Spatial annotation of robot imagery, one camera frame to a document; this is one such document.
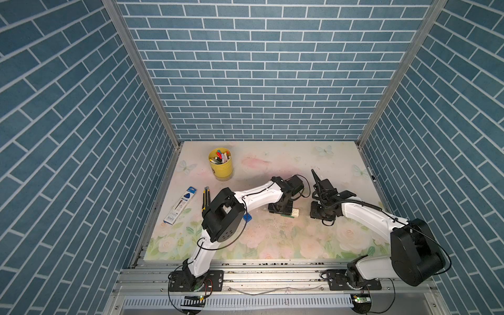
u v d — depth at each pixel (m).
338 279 0.74
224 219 0.51
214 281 0.73
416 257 0.43
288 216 0.87
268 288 0.74
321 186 0.71
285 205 0.77
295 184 0.73
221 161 0.99
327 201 0.67
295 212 0.89
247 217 0.91
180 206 0.93
